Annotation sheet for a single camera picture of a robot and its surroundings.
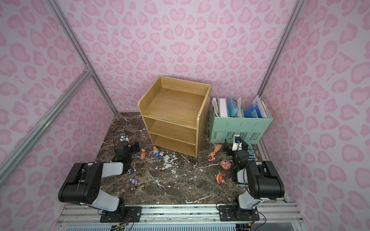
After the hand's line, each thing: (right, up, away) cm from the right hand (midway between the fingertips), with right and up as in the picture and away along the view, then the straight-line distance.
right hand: (234, 138), depth 89 cm
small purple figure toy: (-59, -23, -7) cm, 64 cm away
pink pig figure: (-14, -12, +1) cm, 18 cm away
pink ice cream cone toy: (-9, -7, +6) cm, 13 cm away
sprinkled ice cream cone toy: (-57, -11, +4) cm, 58 cm away
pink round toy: (-6, -16, -2) cm, 17 cm away
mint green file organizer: (-7, +5, -1) cm, 9 cm away
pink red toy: (-10, -22, -7) cm, 25 cm away
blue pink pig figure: (-48, -10, +4) cm, 49 cm away
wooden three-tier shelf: (-34, +15, -13) cm, 39 cm away
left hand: (-67, -2, +4) cm, 67 cm away
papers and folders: (-7, +19, -3) cm, 20 cm away
